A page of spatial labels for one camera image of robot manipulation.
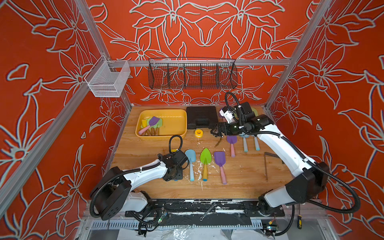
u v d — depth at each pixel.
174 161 0.67
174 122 1.07
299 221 0.69
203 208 0.74
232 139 1.00
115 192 0.41
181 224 0.70
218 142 0.98
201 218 0.70
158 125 1.07
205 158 0.91
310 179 0.40
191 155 0.91
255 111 1.16
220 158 0.91
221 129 0.67
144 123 1.06
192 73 0.98
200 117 1.03
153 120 1.08
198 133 1.00
